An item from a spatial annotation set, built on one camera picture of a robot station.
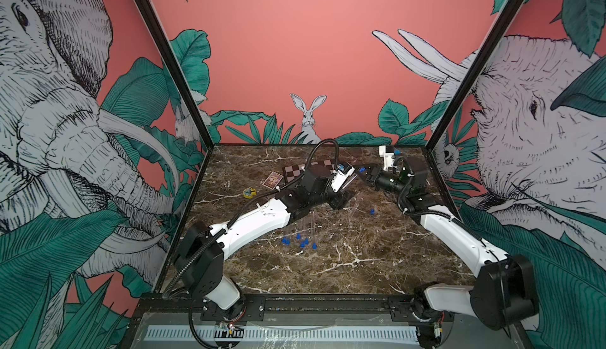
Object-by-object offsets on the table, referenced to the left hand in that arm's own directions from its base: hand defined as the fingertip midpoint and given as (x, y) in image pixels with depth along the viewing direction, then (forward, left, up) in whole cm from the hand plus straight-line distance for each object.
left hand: (350, 183), depth 76 cm
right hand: (+3, 0, +5) cm, 6 cm away
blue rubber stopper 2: (+2, -4, +4) cm, 6 cm away
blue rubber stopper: (+2, -13, -24) cm, 28 cm away
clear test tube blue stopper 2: (-6, +18, -25) cm, 31 cm away
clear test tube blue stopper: (-8, +22, -24) cm, 34 cm away
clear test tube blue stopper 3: (-10, +16, -25) cm, 31 cm away
